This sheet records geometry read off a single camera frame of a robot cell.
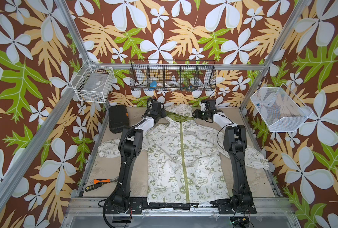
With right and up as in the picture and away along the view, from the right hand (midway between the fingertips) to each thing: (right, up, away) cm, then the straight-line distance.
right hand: (195, 113), depth 111 cm
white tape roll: (-17, +21, -13) cm, 30 cm away
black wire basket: (-20, +26, -15) cm, 36 cm away
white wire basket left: (-68, +18, -25) cm, 75 cm away
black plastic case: (-63, -4, +4) cm, 63 cm away
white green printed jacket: (-12, -29, -19) cm, 37 cm away
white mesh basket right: (+45, 0, -30) cm, 54 cm away
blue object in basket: (-31, +19, -17) cm, 40 cm away
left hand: (-24, +3, -4) cm, 25 cm away
